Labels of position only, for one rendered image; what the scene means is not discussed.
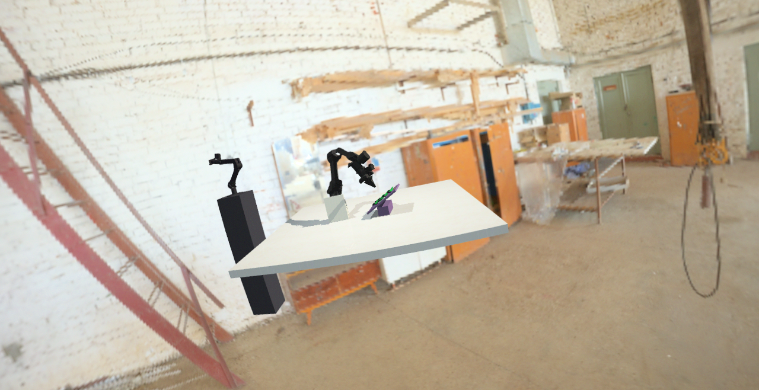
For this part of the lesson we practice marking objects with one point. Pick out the purple switch panel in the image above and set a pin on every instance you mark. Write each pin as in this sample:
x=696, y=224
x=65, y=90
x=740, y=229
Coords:
x=384, y=206

